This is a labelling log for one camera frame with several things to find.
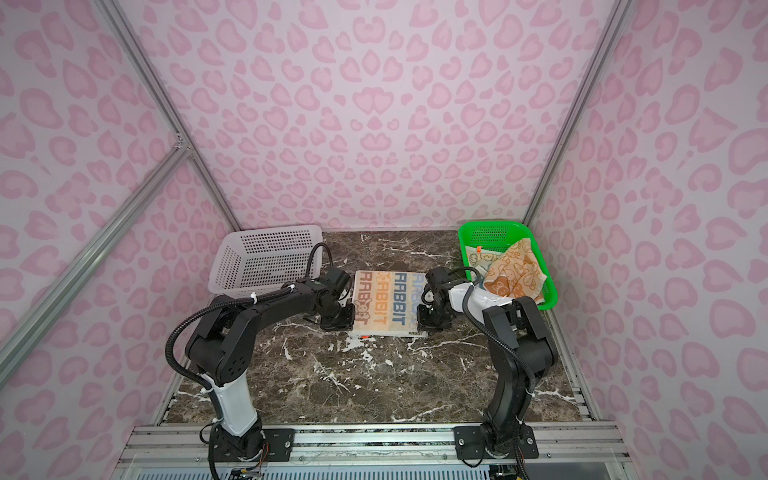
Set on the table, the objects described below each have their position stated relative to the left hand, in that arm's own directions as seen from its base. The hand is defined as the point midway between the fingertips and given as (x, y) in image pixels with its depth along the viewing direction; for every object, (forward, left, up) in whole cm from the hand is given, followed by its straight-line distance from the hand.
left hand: (356, 322), depth 92 cm
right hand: (-1, -20, 0) cm, 20 cm away
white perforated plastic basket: (+27, +41, -1) cm, 49 cm away
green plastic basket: (+32, -47, +4) cm, 57 cm away
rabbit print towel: (+7, -9, -2) cm, 12 cm away
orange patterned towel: (+16, -51, +2) cm, 54 cm away
